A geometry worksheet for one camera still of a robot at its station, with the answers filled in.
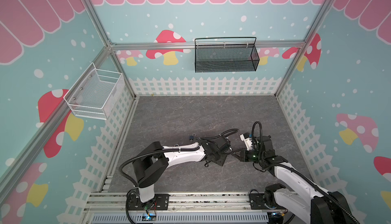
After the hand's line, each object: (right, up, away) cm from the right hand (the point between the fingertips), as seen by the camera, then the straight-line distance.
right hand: (231, 152), depth 82 cm
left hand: (-6, -5, +2) cm, 8 cm away
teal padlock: (-22, +6, +15) cm, 27 cm away
